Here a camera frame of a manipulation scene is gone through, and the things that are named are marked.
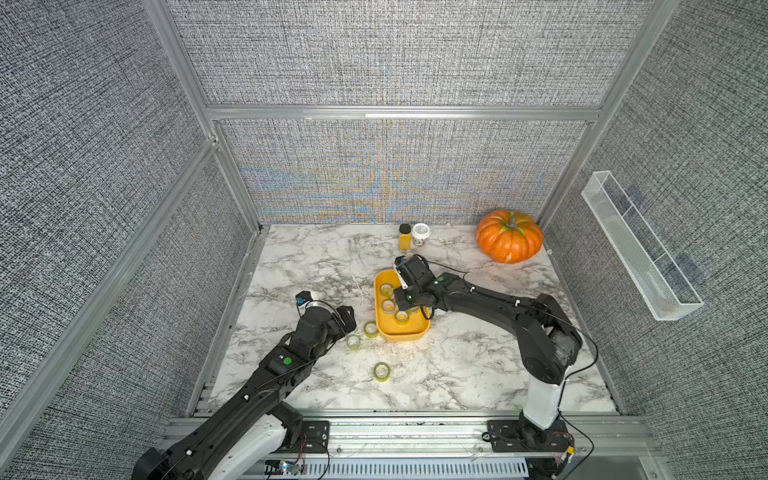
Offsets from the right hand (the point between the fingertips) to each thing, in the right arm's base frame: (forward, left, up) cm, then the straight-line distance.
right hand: (399, 287), depth 91 cm
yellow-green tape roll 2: (-10, -3, +5) cm, 12 cm away
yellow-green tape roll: (-6, -1, -9) cm, 10 cm away
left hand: (-11, +14, +5) cm, 19 cm away
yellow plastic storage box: (-8, +2, -9) cm, 12 cm away
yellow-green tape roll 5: (-22, +6, -8) cm, 24 cm away
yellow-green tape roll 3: (-10, +9, -9) cm, 16 cm away
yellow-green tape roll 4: (-13, +14, -9) cm, 22 cm away
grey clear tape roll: (-3, +3, -7) cm, 8 cm away
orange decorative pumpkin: (+19, -38, +2) cm, 42 cm away
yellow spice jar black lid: (+24, -3, -5) cm, 24 cm away
